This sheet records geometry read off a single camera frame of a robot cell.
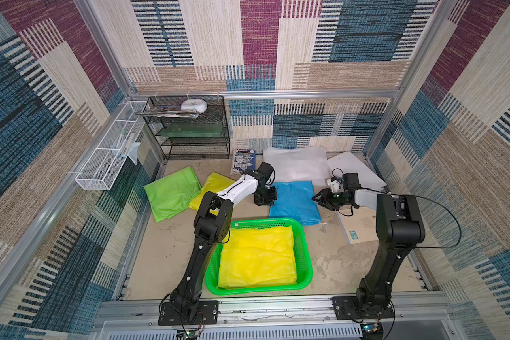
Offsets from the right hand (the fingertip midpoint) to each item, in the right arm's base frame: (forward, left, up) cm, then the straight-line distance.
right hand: (315, 199), depth 101 cm
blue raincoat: (-1, +10, 0) cm, 10 cm away
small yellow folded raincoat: (+9, +49, +2) cm, 50 cm away
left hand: (-1, +19, 0) cm, 19 cm away
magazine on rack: (+26, +65, +32) cm, 77 cm away
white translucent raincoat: (+25, +5, -3) cm, 25 cm away
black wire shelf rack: (+29, +60, +20) cm, 70 cm away
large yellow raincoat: (-27, +29, +1) cm, 40 cm away
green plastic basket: (-33, +10, +3) cm, 35 cm away
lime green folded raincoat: (+3, +68, +2) cm, 68 cm away
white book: (+23, -22, 0) cm, 32 cm away
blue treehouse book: (+24, +34, +2) cm, 42 cm away
